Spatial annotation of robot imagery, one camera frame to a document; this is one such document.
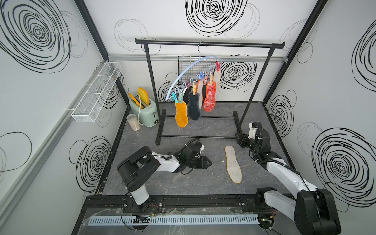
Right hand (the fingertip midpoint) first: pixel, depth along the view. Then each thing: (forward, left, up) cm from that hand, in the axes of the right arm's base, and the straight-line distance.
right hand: (240, 134), depth 86 cm
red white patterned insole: (+17, +18, +13) cm, 28 cm away
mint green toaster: (+13, +58, 0) cm, 60 cm away
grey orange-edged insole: (+16, +24, +20) cm, 35 cm away
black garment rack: (+4, +50, -12) cm, 52 cm away
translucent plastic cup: (+12, +69, -2) cm, 70 cm away
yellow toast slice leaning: (+20, +66, +8) cm, 69 cm away
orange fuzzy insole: (+4, +34, +11) cm, 36 cm away
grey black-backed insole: (+11, +28, +10) cm, 31 cm away
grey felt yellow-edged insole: (-14, +3, -13) cm, 19 cm away
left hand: (-15, +18, -10) cm, 25 cm away
